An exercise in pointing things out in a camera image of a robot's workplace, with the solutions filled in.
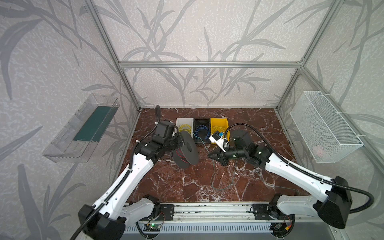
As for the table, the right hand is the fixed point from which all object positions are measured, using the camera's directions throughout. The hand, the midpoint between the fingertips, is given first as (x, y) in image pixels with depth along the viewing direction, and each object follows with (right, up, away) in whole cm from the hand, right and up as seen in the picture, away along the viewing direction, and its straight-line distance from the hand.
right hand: (209, 150), depth 71 cm
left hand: (-11, +7, +4) cm, 14 cm away
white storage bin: (-12, +14, +34) cm, 38 cm away
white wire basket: (+49, +8, -10) cm, 51 cm away
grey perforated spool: (-11, -3, +8) cm, 14 cm away
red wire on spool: (-14, -7, +7) cm, 17 cm away
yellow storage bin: (+9, +12, +30) cm, 33 cm away
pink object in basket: (+55, 0, +2) cm, 55 cm away
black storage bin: (-3, +8, +34) cm, 35 cm away
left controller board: (-27, -37, 0) cm, 46 cm away
